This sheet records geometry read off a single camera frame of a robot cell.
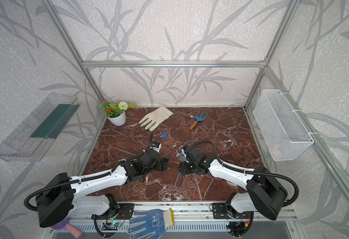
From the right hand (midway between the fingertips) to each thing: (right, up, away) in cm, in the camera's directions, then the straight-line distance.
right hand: (181, 167), depth 84 cm
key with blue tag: (-13, +16, +21) cm, 29 cm away
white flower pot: (-45, +27, +20) cm, 56 cm away
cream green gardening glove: (-23, +27, +27) cm, 44 cm away
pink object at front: (-49, -25, -16) cm, 58 cm away
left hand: (-10, +5, 0) cm, 11 cm away
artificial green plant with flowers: (-45, +34, +15) cm, 59 cm away
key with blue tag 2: (0, +5, +10) cm, 11 cm away
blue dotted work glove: (-14, -22, -13) cm, 29 cm away
